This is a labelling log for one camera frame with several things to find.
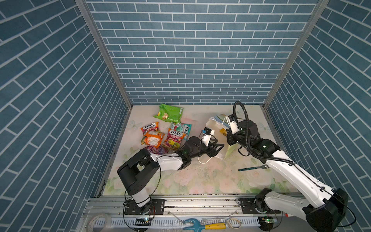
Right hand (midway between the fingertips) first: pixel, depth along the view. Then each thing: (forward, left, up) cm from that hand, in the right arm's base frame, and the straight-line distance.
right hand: (226, 127), depth 77 cm
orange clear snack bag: (0, +44, -16) cm, 47 cm away
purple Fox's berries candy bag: (-7, +40, -18) cm, 45 cm away
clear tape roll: (-46, +55, -22) cm, 75 cm away
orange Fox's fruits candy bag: (+13, +48, -21) cm, 54 cm away
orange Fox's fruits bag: (+2, +31, -18) cm, 36 cm away
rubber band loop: (-41, -4, -23) cm, 47 cm away
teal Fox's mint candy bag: (+13, +25, -20) cm, 34 cm away
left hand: (-7, +2, -7) cm, 10 cm away
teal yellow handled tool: (-43, +13, -22) cm, 50 cm away
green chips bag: (+23, +37, -17) cm, 47 cm away
